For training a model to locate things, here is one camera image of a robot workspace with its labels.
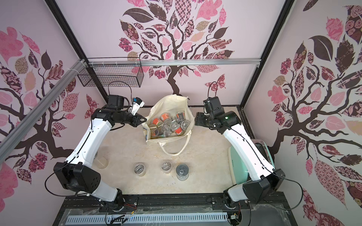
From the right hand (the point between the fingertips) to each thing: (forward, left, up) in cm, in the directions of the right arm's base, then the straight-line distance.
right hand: (199, 118), depth 74 cm
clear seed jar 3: (-17, +19, -24) cm, 35 cm away
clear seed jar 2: (-21, +10, -22) cm, 32 cm away
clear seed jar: (-19, +35, -23) cm, 46 cm away
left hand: (+2, +32, -4) cm, 32 cm away
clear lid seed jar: (+16, +21, -17) cm, 32 cm away
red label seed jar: (+6, +13, -19) cm, 24 cm away
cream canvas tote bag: (+17, +17, -6) cm, 25 cm away
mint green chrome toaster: (-25, -19, -13) cm, 34 cm away
